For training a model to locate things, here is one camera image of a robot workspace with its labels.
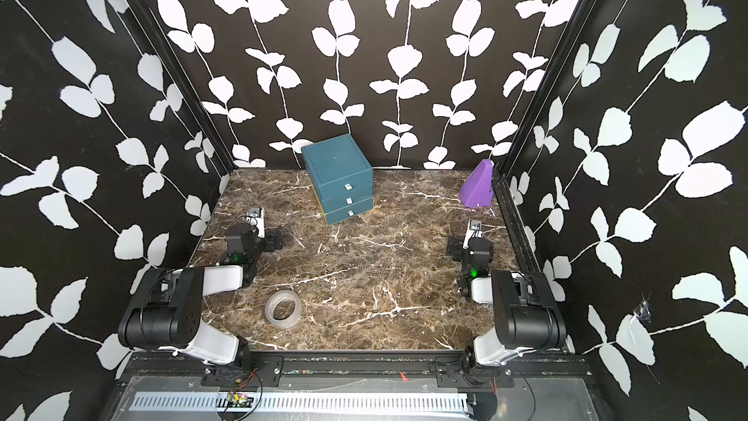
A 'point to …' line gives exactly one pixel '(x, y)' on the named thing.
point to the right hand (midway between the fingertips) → (466, 230)
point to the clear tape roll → (271, 302)
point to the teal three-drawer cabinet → (342, 176)
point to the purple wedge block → (477, 187)
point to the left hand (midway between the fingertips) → (266, 221)
